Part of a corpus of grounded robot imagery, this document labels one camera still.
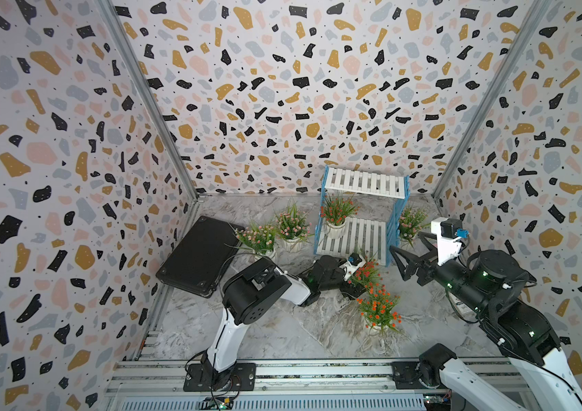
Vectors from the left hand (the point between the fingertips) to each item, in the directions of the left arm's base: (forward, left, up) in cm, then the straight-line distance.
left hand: (368, 276), depth 87 cm
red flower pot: (+21, +11, +10) cm, 26 cm away
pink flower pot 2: (+17, +27, +6) cm, 32 cm away
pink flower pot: (+9, +37, +10) cm, 39 cm away
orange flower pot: (-14, +2, +8) cm, 17 cm away
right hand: (-7, -2, +31) cm, 32 cm away
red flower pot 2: (-4, +3, +9) cm, 10 cm away
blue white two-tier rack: (+18, -7, -5) cm, 20 cm away
